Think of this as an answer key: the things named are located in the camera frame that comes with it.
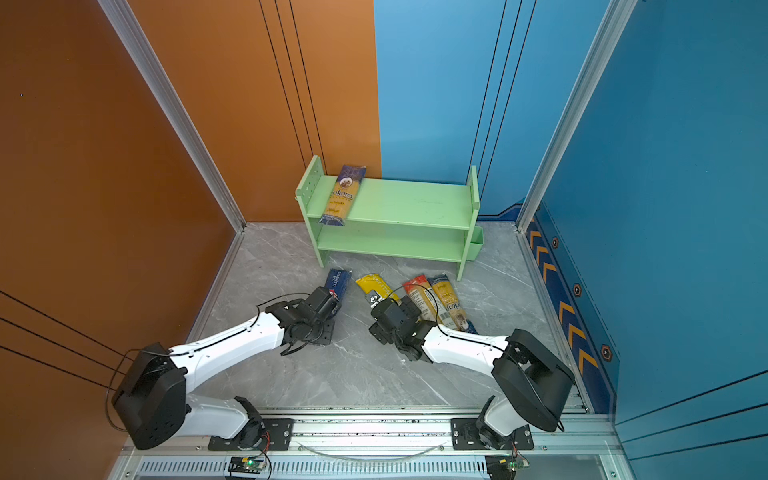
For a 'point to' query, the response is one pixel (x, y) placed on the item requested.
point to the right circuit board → (504, 466)
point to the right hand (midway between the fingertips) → (389, 312)
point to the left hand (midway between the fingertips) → (327, 328)
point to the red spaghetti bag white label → (419, 291)
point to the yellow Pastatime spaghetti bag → (374, 282)
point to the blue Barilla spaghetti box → (337, 281)
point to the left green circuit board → (246, 464)
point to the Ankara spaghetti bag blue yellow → (343, 193)
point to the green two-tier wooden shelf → (395, 219)
